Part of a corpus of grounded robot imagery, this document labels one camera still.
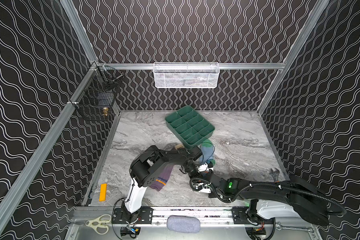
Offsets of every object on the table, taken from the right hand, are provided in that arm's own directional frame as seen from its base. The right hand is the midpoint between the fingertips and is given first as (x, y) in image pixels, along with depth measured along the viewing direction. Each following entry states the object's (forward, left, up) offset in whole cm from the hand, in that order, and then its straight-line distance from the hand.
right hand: (207, 182), depth 85 cm
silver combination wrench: (-21, -32, -2) cm, 38 cm away
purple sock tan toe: (-1, +26, +1) cm, 26 cm away
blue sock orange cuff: (+21, -2, +1) cm, 21 cm away
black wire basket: (+41, +69, +28) cm, 85 cm away
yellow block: (-10, +57, +2) cm, 58 cm away
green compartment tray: (+36, +10, +7) cm, 38 cm away
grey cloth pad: (-21, +13, +3) cm, 25 cm away
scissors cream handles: (-22, +54, +3) cm, 58 cm away
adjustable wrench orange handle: (+6, -40, -1) cm, 41 cm away
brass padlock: (+28, +57, +30) cm, 70 cm away
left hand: (-4, +1, +1) cm, 4 cm away
